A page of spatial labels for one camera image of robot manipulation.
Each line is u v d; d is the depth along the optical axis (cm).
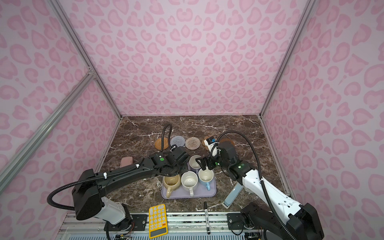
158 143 104
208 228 70
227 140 107
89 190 41
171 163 60
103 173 44
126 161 93
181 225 73
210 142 68
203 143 103
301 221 39
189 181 86
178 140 103
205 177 87
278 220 39
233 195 80
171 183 86
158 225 72
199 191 82
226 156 58
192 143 103
